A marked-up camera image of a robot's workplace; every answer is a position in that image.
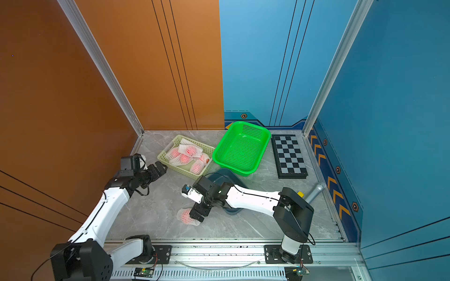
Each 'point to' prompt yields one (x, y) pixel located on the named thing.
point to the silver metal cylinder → (319, 188)
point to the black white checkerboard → (289, 160)
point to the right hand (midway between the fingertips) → (197, 206)
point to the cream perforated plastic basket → (187, 156)
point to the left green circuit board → (142, 271)
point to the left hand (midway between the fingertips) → (161, 168)
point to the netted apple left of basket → (172, 153)
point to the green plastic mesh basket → (241, 147)
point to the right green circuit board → (293, 273)
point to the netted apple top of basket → (189, 148)
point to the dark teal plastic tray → (229, 176)
